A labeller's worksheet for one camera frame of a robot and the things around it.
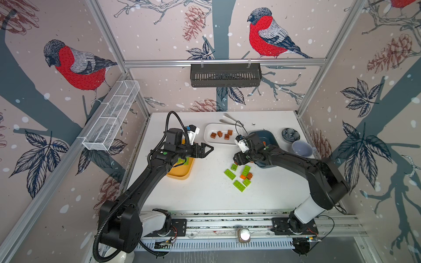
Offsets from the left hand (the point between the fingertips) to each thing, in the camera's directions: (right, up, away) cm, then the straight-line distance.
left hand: (206, 148), depth 76 cm
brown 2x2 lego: (+7, +5, +31) cm, 32 cm away
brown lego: (+3, +4, +30) cm, 31 cm away
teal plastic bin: (+38, +3, +28) cm, 48 cm away
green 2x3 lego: (+22, -15, +14) cm, 29 cm away
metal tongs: (+17, +14, +42) cm, 47 cm away
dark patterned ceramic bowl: (+54, +5, +30) cm, 62 cm away
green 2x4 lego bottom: (+17, -22, +9) cm, 29 cm away
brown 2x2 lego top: (+14, +7, +31) cm, 35 cm away
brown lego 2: (+12, +4, +30) cm, 33 cm away
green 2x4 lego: (-10, -4, -11) cm, 15 cm away
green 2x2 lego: (+15, -13, +16) cm, 26 cm away
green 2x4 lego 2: (+12, -17, +14) cm, 25 cm away
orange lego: (+20, -18, +13) cm, 30 cm away
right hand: (+17, -7, +15) cm, 24 cm away
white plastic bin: (+4, +10, +31) cm, 33 cm away
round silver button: (+16, -32, -14) cm, 38 cm away
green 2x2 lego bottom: (+21, -20, +11) cm, 31 cm away
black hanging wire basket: (+13, +45, +29) cm, 55 cm away
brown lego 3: (+23, -17, +13) cm, 32 cm away
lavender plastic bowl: (+58, -3, +21) cm, 62 cm away
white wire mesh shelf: (-47, +7, -5) cm, 48 cm away
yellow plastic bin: (-14, -15, +11) cm, 23 cm away
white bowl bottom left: (-34, -43, -12) cm, 56 cm away
